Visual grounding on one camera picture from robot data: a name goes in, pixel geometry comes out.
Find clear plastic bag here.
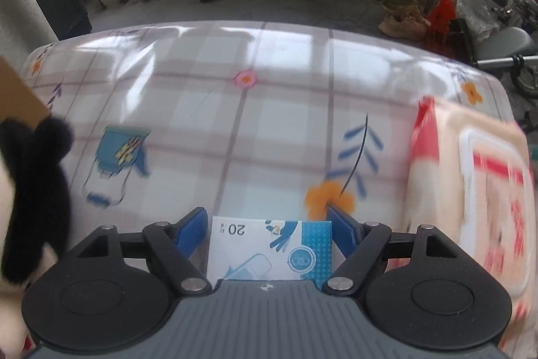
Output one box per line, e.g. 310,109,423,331
456,0,503,36

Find blue and white small box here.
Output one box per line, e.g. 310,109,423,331
207,215,337,282

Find grey padded seat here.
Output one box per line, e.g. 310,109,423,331
473,27,532,69

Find black-haired plush doll red dress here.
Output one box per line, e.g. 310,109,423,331
0,117,74,359

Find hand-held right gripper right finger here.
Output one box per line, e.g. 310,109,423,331
321,205,459,294

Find plaid floral tablecloth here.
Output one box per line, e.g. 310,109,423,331
19,19,517,271

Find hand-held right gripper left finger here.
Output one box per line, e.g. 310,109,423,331
71,207,213,294

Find beige sneaker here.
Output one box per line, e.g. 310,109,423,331
378,0,431,40

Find red paper decoration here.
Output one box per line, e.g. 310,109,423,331
425,0,459,53

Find peach wet wipes pack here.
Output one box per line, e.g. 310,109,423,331
401,96,538,347

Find large cardboard box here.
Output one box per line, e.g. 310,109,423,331
0,55,53,126

